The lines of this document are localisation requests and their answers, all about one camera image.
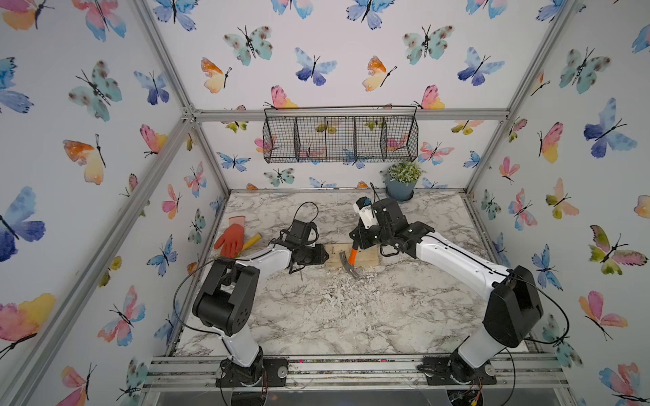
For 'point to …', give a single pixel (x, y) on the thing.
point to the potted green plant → (402, 181)
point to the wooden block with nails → (365, 256)
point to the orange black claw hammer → (349, 263)
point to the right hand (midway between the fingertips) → (354, 230)
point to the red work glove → (232, 240)
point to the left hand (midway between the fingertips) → (329, 254)
